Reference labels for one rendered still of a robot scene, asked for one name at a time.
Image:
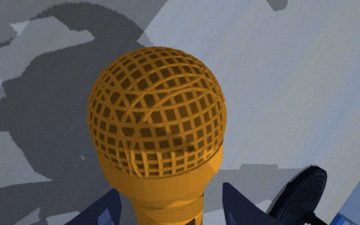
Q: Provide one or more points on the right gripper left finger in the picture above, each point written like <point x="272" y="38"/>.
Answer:
<point x="105" y="211"/>

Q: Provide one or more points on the black microphone stand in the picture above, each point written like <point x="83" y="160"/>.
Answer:
<point x="296" y="204"/>

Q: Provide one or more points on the orange microphone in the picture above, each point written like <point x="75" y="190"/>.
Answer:
<point x="157" y="117"/>

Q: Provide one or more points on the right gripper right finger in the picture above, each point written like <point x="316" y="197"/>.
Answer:
<point x="239" y="210"/>

